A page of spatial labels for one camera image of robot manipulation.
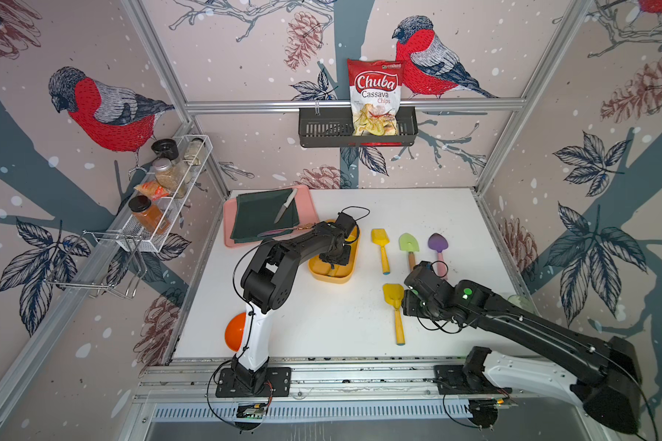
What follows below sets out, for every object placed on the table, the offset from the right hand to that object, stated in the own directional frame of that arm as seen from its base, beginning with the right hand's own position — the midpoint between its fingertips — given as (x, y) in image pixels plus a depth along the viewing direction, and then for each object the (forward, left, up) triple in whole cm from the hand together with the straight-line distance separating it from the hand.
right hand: (407, 303), depth 78 cm
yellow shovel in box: (+13, +23, -7) cm, 27 cm away
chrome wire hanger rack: (-1, +76, +19) cm, 78 cm away
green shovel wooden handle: (+27, -6, -10) cm, 30 cm away
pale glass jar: (+37, +68, +26) cm, 82 cm away
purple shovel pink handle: (+29, -17, -10) cm, 35 cm away
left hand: (+21, +19, -8) cm, 29 cm away
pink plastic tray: (+42, +35, -10) cm, 56 cm away
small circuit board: (-26, +41, -10) cm, 50 cm away
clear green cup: (+6, -41, -10) cm, 43 cm away
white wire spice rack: (+8, +71, +22) cm, 75 cm away
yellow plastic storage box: (+13, +26, -7) cm, 30 cm away
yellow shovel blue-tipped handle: (+31, +6, -10) cm, 33 cm away
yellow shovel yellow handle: (+6, +2, -7) cm, 9 cm away
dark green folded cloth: (+41, +57, -9) cm, 71 cm away
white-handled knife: (+43, +45, -8) cm, 63 cm away
